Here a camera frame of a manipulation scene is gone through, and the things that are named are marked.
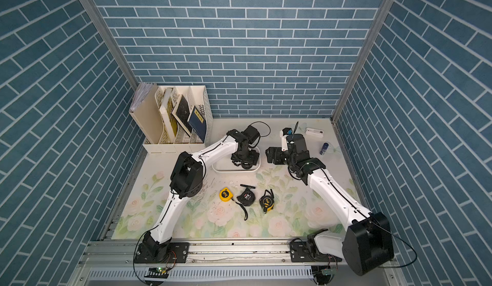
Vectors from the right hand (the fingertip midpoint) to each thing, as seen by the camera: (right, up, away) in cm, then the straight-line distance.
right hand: (276, 151), depth 83 cm
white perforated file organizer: (-42, +29, +21) cm, 56 cm away
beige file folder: (-61, +19, +6) cm, 64 cm away
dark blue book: (-41, +14, +22) cm, 49 cm away
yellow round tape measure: (-23, -20, +4) cm, 31 cm away
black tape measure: (-13, -21, +1) cm, 25 cm away
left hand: (-10, -7, +14) cm, 19 cm away
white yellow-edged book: (-52, +15, +9) cm, 55 cm away
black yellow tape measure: (-4, -23, +1) cm, 23 cm away
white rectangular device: (+26, +9, +28) cm, 39 cm away
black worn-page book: (-48, +19, +18) cm, 55 cm away
